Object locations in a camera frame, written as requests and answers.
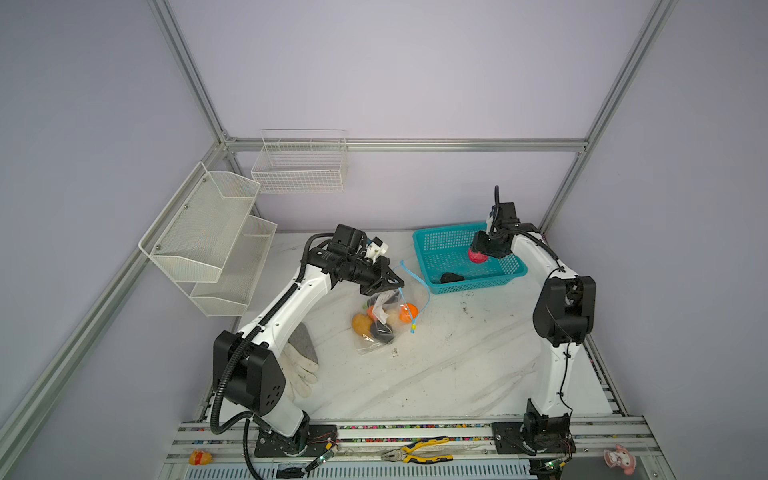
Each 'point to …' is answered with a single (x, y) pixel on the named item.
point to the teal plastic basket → (445, 250)
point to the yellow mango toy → (362, 324)
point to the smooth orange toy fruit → (408, 311)
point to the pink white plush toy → (620, 457)
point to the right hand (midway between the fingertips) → (476, 244)
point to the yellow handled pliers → (403, 453)
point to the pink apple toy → (477, 258)
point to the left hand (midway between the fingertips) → (402, 284)
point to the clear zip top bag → (389, 313)
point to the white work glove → (298, 371)
